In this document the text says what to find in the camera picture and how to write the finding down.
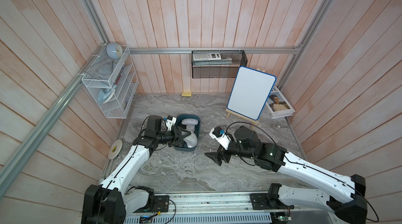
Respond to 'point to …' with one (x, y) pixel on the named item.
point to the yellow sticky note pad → (187, 93)
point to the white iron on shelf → (105, 94)
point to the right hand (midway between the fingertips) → (210, 143)
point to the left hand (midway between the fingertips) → (189, 136)
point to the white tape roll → (115, 148)
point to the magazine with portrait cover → (277, 105)
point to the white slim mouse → (190, 123)
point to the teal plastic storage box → (179, 125)
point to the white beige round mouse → (191, 141)
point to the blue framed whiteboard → (250, 89)
